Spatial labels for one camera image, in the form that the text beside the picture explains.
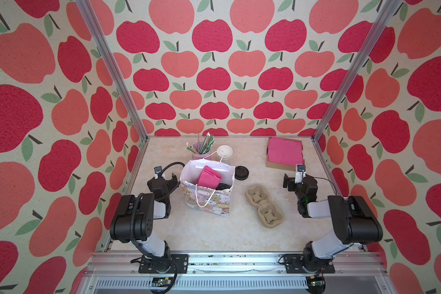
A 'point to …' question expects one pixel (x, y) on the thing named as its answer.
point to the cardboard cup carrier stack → (269, 214)
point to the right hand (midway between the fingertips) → (300, 174)
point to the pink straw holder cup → (198, 157)
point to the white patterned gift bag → (203, 199)
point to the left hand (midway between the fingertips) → (166, 176)
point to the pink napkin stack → (285, 151)
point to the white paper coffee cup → (227, 189)
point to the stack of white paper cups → (224, 153)
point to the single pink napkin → (209, 178)
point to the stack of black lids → (241, 173)
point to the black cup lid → (222, 185)
